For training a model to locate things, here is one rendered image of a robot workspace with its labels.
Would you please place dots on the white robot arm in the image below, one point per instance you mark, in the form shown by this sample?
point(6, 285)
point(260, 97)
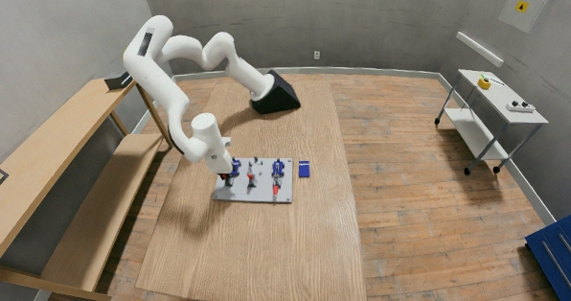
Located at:
point(141, 61)

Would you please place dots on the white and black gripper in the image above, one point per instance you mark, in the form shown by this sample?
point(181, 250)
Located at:
point(222, 165)

